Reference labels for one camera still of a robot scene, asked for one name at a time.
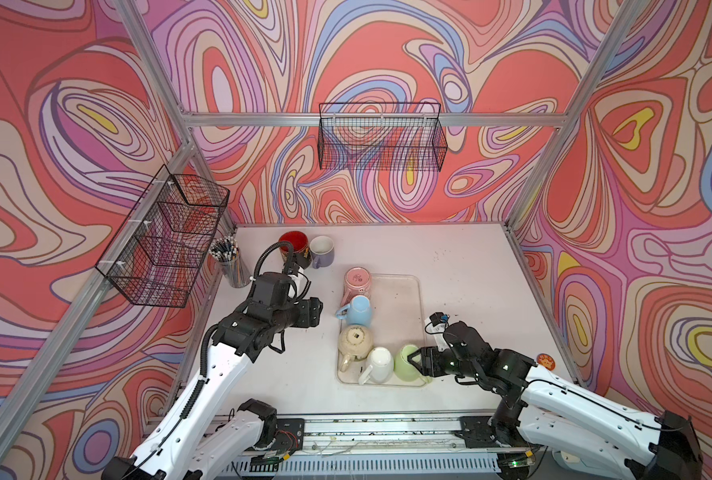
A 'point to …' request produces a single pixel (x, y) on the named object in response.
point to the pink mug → (357, 282)
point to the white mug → (381, 367)
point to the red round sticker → (546, 361)
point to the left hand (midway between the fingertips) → (314, 302)
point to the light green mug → (405, 369)
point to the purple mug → (322, 250)
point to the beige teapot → (354, 342)
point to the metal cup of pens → (225, 251)
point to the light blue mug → (358, 311)
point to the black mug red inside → (299, 242)
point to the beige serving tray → (397, 320)
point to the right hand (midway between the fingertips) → (419, 365)
